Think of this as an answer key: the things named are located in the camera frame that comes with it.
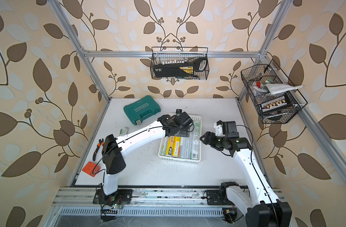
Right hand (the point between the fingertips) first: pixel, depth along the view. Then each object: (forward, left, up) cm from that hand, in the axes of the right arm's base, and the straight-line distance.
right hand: (204, 140), depth 78 cm
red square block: (-9, +67, -11) cm, 68 cm away
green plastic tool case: (+34, +42, -11) cm, 55 cm away
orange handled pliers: (+9, +67, -14) cm, 69 cm away
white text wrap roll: (0, +11, -8) cm, 14 cm away
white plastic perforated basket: (-1, +26, -12) cm, 28 cm away
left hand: (+5, +11, +1) cm, 12 cm away
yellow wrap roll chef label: (+2, +17, -9) cm, 20 cm away
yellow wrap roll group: (+2, +22, -9) cm, 24 cm away
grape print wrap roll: (+15, +53, -11) cm, 56 cm away
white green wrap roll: (+6, +4, -12) cm, 14 cm away
